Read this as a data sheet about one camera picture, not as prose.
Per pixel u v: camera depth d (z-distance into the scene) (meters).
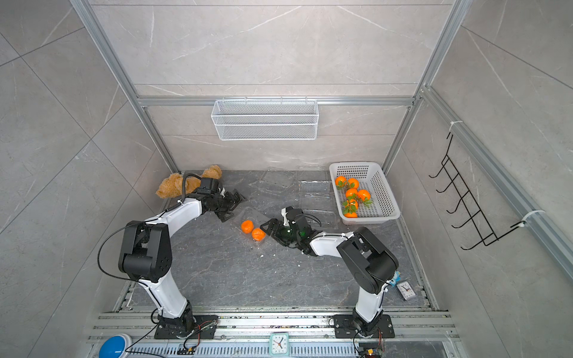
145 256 0.49
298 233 0.72
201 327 0.73
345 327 0.73
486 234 0.58
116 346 0.69
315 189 1.07
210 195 0.76
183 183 0.75
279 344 0.69
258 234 0.90
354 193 1.04
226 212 0.86
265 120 1.01
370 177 1.14
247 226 0.96
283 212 0.88
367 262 0.48
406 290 0.80
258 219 1.01
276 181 1.15
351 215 0.95
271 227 0.81
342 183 1.08
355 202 1.01
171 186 1.01
